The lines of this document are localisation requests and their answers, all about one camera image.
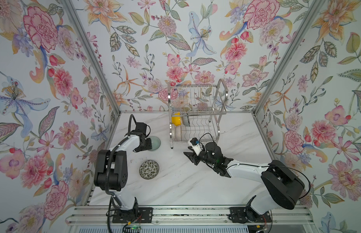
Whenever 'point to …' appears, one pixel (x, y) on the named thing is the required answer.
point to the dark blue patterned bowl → (186, 121)
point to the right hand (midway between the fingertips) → (186, 149)
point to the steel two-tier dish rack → (195, 111)
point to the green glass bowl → (155, 142)
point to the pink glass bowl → (178, 135)
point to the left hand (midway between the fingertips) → (149, 146)
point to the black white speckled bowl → (149, 169)
